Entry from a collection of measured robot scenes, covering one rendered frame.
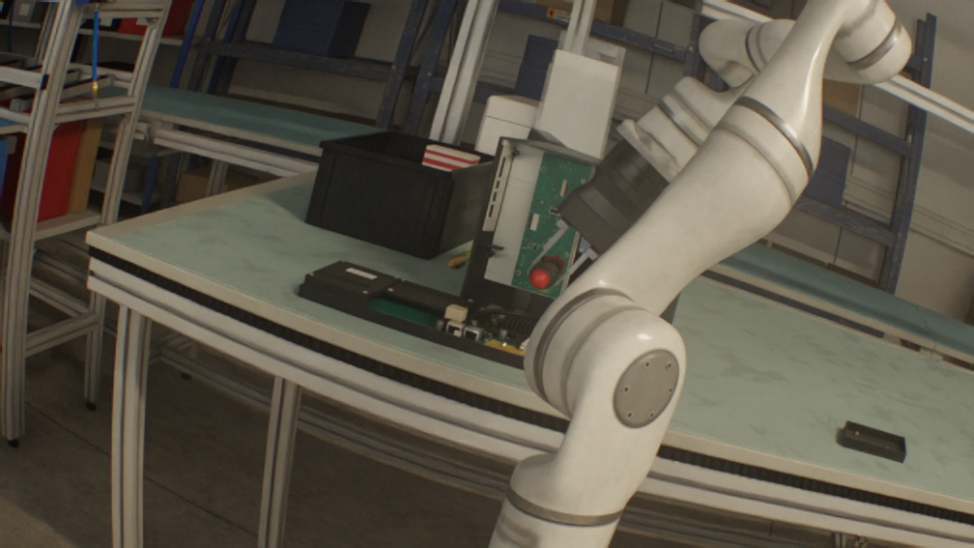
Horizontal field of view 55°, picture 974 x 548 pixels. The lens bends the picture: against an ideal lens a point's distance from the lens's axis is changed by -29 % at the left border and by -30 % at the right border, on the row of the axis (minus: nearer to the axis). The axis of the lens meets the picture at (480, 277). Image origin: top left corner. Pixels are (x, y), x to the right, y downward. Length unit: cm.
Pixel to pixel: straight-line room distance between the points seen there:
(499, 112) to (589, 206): 69
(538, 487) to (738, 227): 24
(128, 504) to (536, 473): 93
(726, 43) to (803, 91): 33
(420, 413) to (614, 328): 51
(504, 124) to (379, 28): 391
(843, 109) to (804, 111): 410
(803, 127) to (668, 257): 17
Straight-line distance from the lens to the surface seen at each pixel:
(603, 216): 130
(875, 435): 143
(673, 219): 90
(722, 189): 90
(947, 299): 566
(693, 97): 128
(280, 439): 230
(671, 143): 128
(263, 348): 138
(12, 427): 300
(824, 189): 506
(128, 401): 161
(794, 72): 94
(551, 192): 145
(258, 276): 143
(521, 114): 197
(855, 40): 100
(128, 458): 165
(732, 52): 124
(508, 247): 147
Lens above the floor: 136
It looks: 12 degrees down
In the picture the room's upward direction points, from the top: 14 degrees clockwise
